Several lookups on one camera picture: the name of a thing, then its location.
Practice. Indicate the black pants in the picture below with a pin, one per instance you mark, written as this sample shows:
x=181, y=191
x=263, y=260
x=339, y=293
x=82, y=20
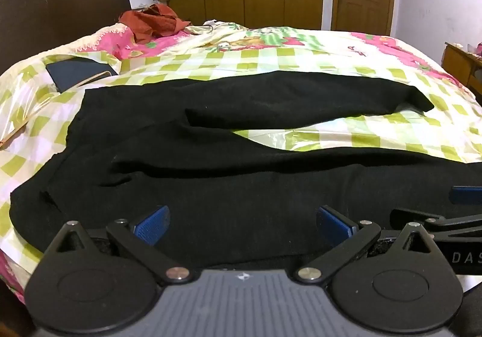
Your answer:
x=226, y=179

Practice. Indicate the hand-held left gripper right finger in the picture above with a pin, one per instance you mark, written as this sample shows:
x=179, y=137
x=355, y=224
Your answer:
x=335, y=226

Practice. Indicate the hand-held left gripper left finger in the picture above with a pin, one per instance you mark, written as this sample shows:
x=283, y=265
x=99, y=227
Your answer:
x=152, y=224

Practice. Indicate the wooden side table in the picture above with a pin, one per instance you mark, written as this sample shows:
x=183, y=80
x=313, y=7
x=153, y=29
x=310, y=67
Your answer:
x=463, y=64

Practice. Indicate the green checked floral bedsheet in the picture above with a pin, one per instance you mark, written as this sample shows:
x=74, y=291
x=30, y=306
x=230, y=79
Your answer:
x=263, y=58

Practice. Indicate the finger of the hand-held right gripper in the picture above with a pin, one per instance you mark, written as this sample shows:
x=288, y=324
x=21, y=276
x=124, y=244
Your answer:
x=414, y=217
x=469, y=194

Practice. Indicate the dark brown headboard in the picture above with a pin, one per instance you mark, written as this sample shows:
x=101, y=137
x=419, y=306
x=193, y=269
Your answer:
x=56, y=9

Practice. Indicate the red crumpled cloth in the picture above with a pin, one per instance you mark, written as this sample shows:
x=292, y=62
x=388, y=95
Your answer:
x=154, y=20

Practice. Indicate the thin wooden stick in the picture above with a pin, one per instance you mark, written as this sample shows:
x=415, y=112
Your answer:
x=49, y=105

